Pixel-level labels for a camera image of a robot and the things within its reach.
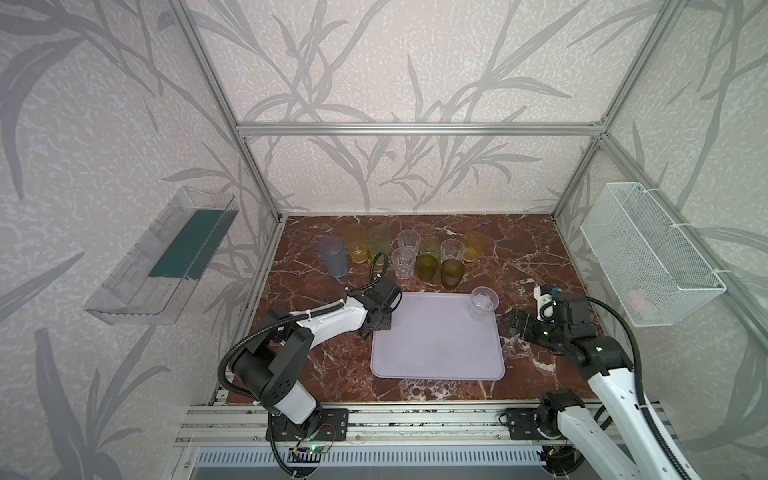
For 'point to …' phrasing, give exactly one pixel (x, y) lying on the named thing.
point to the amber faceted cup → (475, 243)
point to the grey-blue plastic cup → (333, 251)
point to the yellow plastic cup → (358, 239)
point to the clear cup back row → (409, 238)
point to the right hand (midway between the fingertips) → (514, 312)
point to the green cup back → (429, 245)
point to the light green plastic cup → (379, 239)
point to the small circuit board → (312, 449)
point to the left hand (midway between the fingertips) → (383, 312)
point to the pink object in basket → (639, 299)
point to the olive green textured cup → (426, 267)
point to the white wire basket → (652, 270)
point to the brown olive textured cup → (452, 271)
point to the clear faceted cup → (484, 300)
